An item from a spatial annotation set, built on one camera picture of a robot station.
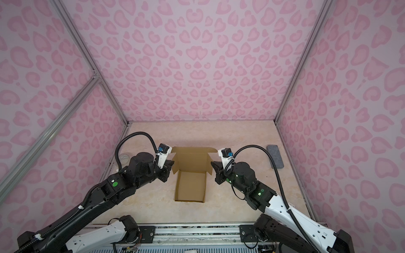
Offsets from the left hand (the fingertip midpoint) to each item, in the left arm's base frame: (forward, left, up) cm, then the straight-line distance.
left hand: (173, 159), depth 70 cm
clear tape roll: (+16, +38, -26) cm, 49 cm away
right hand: (-1, -17, -1) cm, 17 cm away
